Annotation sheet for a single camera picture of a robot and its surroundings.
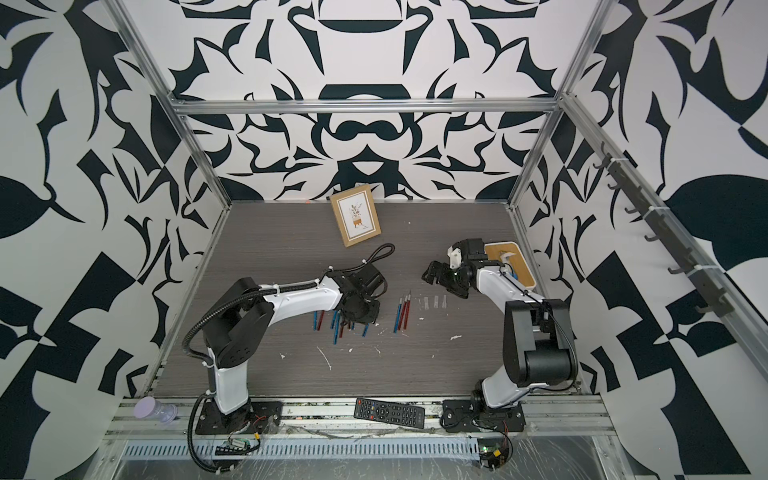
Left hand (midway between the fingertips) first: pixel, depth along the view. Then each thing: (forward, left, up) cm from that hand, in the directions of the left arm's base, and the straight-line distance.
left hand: (372, 313), depth 91 cm
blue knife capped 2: (0, -8, -1) cm, 8 cm away
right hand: (+9, -19, +6) cm, 22 cm away
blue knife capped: (-3, +11, -1) cm, 11 cm away
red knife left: (-1, +16, -1) cm, 16 cm away
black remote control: (-26, -4, +1) cm, 26 cm away
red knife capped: (-5, +9, -1) cm, 10 cm away
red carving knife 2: (+3, -11, -1) cm, 11 cm away
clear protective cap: (+2, -17, 0) cm, 17 cm away
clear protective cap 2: (+3, -22, 0) cm, 22 cm away
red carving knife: (0, -9, -1) cm, 9 cm away
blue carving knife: (-5, +2, -1) cm, 5 cm away
